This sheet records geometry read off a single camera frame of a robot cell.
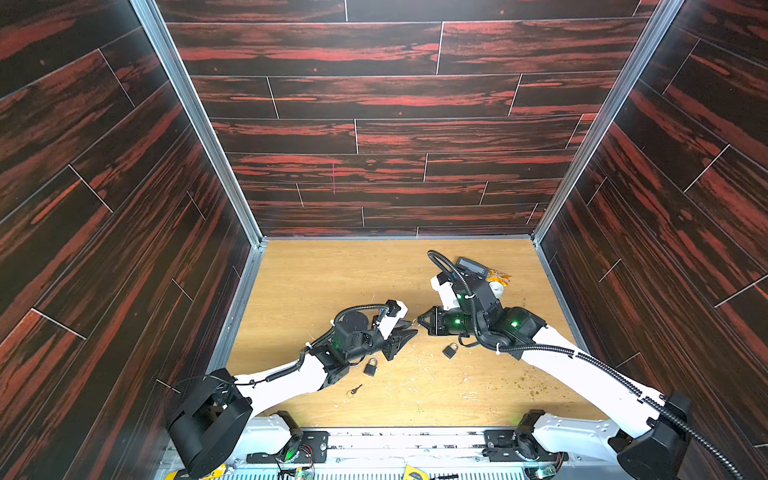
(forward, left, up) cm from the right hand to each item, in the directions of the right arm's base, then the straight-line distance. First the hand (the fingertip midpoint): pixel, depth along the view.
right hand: (421, 315), depth 74 cm
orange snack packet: (+28, -29, -19) cm, 45 cm away
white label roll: (+23, -29, -20) cm, 42 cm away
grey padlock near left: (-7, +14, -21) cm, 26 cm away
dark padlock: (+1, -10, -22) cm, 24 cm away
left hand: (-2, +2, -4) cm, 5 cm away
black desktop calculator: (+28, -21, -18) cm, 40 cm away
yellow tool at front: (-30, +2, -20) cm, 37 cm away
